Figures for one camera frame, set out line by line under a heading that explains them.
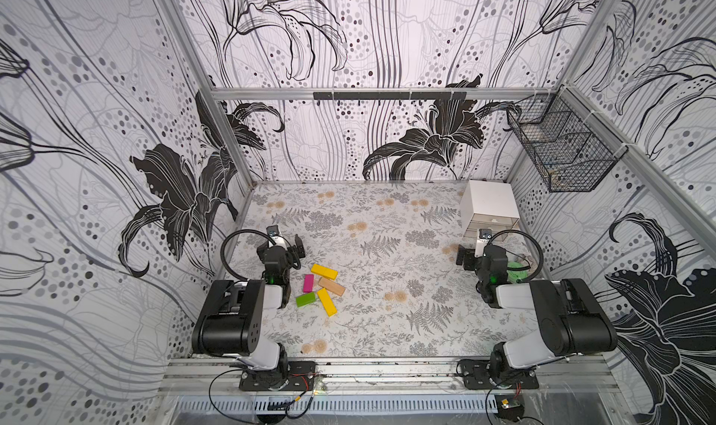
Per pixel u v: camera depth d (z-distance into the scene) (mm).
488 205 935
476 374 723
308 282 906
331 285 882
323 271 932
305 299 864
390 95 885
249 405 764
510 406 702
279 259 705
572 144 882
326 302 860
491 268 718
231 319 455
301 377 720
